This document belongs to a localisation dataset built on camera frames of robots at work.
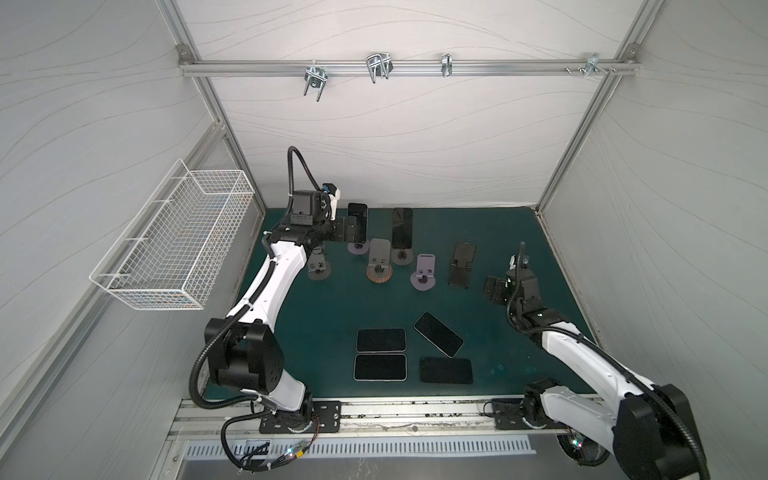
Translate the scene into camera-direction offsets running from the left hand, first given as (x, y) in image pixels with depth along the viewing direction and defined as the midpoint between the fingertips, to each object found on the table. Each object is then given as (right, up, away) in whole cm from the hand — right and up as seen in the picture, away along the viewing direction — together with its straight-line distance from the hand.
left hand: (348, 217), depth 84 cm
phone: (+2, +3, +14) cm, 14 cm away
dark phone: (+16, -3, +14) cm, 21 cm away
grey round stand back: (+16, -13, +23) cm, 30 cm away
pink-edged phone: (+9, -36, +2) cm, 37 cm away
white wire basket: (-39, -10, -15) cm, 43 cm away
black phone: (+29, -42, -4) cm, 51 cm away
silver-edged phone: (+27, -35, +5) cm, 44 cm away
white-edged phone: (+9, -42, -3) cm, 43 cm away
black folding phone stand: (+36, -16, +14) cm, 42 cm away
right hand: (+47, -17, +2) cm, 50 cm away
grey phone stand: (-12, -16, +12) cm, 23 cm away
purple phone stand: (+23, -19, +14) cm, 33 cm away
